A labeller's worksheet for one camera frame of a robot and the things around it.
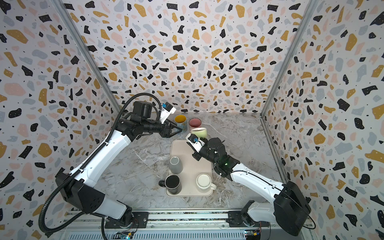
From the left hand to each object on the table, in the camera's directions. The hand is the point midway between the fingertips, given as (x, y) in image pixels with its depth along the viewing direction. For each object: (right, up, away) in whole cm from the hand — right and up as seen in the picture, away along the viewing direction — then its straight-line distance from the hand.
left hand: (178, 125), depth 71 cm
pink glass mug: (+6, +2, +32) cm, 33 cm away
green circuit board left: (-26, -52, -1) cm, 58 cm away
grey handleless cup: (-4, -23, +13) cm, 26 cm away
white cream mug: (+12, -30, +9) cm, 34 cm away
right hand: (+4, -6, +3) cm, 8 cm away
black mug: (-4, -30, +6) cm, 30 cm away
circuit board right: (+34, -52, +1) cm, 63 cm away
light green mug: (+11, -3, +3) cm, 11 cm away
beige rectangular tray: (+5, -27, +23) cm, 35 cm away
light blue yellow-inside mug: (-3, +4, +33) cm, 33 cm away
